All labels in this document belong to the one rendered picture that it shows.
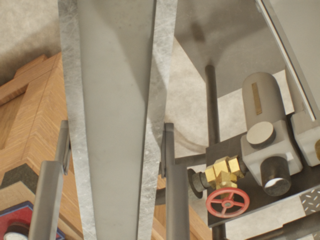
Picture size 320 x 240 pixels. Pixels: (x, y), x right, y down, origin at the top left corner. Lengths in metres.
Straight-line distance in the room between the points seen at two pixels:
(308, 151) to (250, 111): 0.15
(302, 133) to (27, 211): 0.51
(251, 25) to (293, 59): 0.92
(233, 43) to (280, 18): 0.94
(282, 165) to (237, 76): 0.50
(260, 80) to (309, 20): 0.68
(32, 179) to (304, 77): 0.70
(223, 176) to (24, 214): 0.37
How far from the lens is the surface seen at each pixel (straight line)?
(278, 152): 0.84
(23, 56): 1.32
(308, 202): 1.66
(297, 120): 0.85
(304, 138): 0.83
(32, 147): 0.97
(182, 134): 1.41
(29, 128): 1.03
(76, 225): 1.01
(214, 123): 1.09
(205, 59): 1.26
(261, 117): 0.90
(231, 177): 0.87
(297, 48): 0.30
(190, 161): 1.38
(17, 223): 0.99
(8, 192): 0.94
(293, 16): 0.30
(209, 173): 0.89
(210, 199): 0.84
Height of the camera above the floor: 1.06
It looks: 50 degrees down
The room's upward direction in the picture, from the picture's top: 177 degrees counter-clockwise
